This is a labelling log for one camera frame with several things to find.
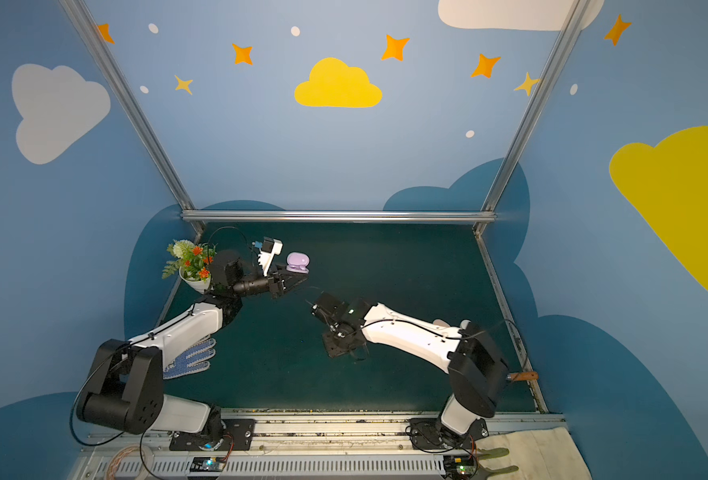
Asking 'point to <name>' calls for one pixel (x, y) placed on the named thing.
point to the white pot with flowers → (193, 261)
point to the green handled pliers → (484, 472)
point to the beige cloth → (548, 454)
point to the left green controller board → (207, 464)
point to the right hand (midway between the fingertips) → (338, 342)
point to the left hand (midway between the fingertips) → (306, 276)
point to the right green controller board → (459, 466)
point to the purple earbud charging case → (298, 262)
